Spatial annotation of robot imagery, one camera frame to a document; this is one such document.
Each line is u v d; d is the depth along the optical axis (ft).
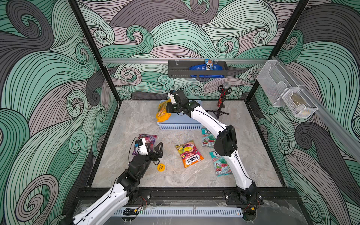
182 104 2.38
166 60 3.07
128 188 1.87
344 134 1.70
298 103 2.15
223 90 3.16
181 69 3.13
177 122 3.44
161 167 2.74
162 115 3.01
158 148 2.35
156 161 2.81
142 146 2.26
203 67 3.02
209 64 2.95
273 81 2.59
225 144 1.93
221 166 2.67
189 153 2.87
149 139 3.04
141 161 1.97
